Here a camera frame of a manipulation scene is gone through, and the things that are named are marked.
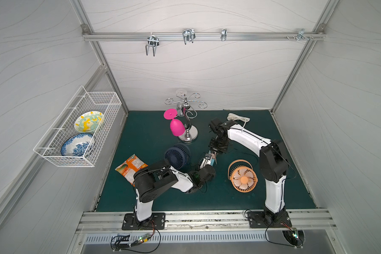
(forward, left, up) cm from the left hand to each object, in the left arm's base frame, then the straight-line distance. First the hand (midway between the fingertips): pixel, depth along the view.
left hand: (210, 167), depth 91 cm
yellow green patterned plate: (+6, +57, +33) cm, 66 cm away
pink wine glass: (+16, +20, +17) cm, 31 cm away
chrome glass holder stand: (+25, +12, 0) cm, 28 cm away
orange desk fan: (-8, -16, +8) cm, 19 cm away
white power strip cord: (+39, -17, +2) cm, 43 cm away
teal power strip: (+2, -1, +3) cm, 4 cm away
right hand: (+7, -1, +6) cm, 10 cm away
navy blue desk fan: (+1, +18, +10) cm, 21 cm away
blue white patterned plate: (-7, +57, +33) cm, 66 cm away
